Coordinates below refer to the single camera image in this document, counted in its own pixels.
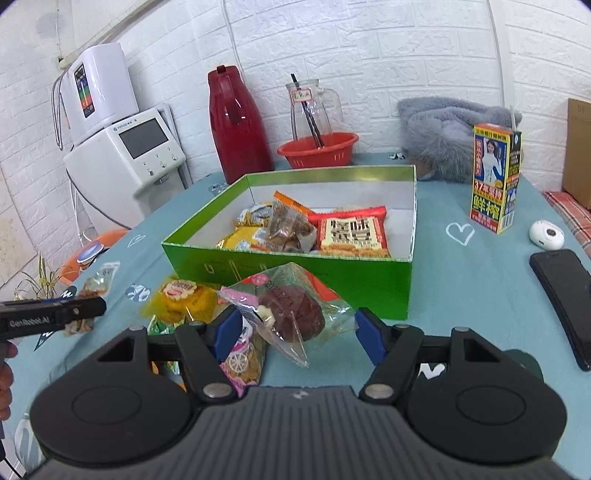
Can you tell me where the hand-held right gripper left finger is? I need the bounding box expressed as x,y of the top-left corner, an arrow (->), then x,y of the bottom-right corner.
95,308 -> 243,404

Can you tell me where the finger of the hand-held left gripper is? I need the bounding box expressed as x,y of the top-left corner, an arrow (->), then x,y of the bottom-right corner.
28,296 -> 108,320

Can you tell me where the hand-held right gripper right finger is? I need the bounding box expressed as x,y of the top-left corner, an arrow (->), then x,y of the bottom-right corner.
355,308 -> 504,404

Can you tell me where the small clear snack packet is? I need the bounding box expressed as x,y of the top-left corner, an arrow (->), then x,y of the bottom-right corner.
65,261 -> 122,337

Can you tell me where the pink snack packet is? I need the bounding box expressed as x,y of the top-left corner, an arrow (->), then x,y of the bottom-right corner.
218,318 -> 269,398

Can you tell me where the green cardboard box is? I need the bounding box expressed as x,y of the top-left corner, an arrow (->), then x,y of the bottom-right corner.
161,165 -> 419,320

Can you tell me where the clear packet with brown snack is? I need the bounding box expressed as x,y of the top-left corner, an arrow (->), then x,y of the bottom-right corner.
217,262 -> 357,368

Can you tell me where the large yellow snack packet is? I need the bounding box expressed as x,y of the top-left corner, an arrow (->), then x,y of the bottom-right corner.
215,225 -> 278,252

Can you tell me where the red snack packet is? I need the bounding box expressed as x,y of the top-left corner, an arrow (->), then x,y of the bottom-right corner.
307,205 -> 392,259

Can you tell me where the orange snack packet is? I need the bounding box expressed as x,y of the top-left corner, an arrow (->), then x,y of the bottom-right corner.
267,191 -> 319,253

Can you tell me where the silver yellow snack packet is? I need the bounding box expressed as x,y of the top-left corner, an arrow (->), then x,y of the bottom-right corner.
236,202 -> 274,228

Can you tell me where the person's left hand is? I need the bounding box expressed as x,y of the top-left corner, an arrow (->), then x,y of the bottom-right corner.
0,340 -> 18,421

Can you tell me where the green grassy plant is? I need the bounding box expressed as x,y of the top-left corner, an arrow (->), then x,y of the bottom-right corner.
14,253 -> 70,301

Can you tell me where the round silver lid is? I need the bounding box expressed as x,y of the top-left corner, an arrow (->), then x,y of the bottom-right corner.
76,242 -> 105,266

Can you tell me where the yellow pastry packet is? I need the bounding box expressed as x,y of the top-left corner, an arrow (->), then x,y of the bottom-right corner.
147,276 -> 220,326

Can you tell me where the green snack packet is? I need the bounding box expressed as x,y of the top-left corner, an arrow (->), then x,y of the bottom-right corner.
148,320 -> 185,377

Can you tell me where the orange stool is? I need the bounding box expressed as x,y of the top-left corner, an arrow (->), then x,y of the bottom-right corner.
60,228 -> 130,282

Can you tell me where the teal tablecloth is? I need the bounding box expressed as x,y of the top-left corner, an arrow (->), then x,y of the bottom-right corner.
9,152 -> 591,480

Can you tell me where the white appliance with screen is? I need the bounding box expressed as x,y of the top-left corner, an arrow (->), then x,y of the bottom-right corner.
64,108 -> 188,232

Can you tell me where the red plastic basket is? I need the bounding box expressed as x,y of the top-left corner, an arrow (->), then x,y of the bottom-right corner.
277,132 -> 360,169

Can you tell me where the yellow juice carton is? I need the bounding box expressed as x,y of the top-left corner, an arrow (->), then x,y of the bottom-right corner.
469,106 -> 522,236

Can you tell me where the black smartphone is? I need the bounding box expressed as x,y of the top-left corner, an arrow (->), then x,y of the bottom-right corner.
529,249 -> 591,372

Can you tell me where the white earbuds case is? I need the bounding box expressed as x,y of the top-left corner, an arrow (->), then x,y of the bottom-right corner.
529,220 -> 565,251

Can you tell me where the red thermos jug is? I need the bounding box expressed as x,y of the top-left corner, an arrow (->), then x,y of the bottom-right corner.
208,65 -> 275,185

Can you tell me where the grey fluffy cloth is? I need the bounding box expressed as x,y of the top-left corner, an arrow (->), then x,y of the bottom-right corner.
397,96 -> 523,183

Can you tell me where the white water purifier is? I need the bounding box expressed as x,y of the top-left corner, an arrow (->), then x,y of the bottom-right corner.
52,44 -> 139,151

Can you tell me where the glass pitcher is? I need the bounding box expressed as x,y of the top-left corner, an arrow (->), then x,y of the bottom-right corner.
285,79 -> 342,144

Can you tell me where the black stirring stick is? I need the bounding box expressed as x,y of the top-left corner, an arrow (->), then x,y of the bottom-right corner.
290,73 -> 324,149

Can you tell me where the plaid blanket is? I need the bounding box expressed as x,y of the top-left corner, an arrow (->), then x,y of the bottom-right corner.
542,189 -> 591,264

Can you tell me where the large cardboard box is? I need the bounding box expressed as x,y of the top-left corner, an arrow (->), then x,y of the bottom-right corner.
562,98 -> 591,210

